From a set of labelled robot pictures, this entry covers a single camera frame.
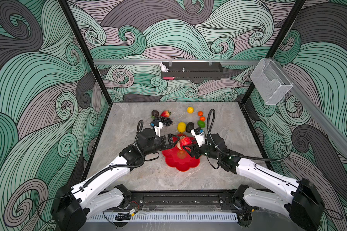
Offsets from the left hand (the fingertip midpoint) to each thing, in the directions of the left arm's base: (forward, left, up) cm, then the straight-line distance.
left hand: (175, 138), depth 72 cm
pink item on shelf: (+39, +4, +9) cm, 40 cm away
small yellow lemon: (+38, -13, -19) cm, 45 cm away
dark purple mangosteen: (+33, +15, -19) cm, 41 cm away
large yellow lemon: (+21, -5, -19) cm, 29 cm away
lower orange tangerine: (+30, -22, -20) cm, 42 cm away
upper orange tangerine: (+35, -21, -20) cm, 46 cm away
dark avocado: (+22, -11, -19) cm, 31 cm away
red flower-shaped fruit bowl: (-1, -4, -23) cm, 24 cm away
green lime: (+24, -20, -18) cm, 36 cm away
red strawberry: (+33, +6, -19) cm, 39 cm away
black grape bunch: (+26, +6, -19) cm, 33 cm away
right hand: (0, -6, -6) cm, 8 cm away
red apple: (0, -5, -3) cm, 6 cm away
